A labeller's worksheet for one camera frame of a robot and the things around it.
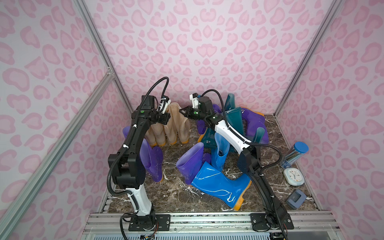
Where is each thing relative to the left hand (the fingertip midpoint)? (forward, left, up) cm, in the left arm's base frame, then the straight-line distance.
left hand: (169, 114), depth 88 cm
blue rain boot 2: (-28, -26, +2) cm, 38 cm away
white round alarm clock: (-29, -71, -22) cm, 80 cm away
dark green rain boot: (+13, -38, -3) cm, 40 cm away
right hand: (+1, -6, +2) cm, 7 cm away
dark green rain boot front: (-5, -38, -1) cm, 38 cm away
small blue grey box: (-41, -68, -22) cm, 82 cm away
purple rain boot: (-32, -13, 0) cm, 34 cm away
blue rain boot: (-38, -33, -17) cm, 54 cm away
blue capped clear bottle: (-22, -68, -5) cm, 72 cm away
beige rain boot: (-3, +1, -11) cm, 11 cm away
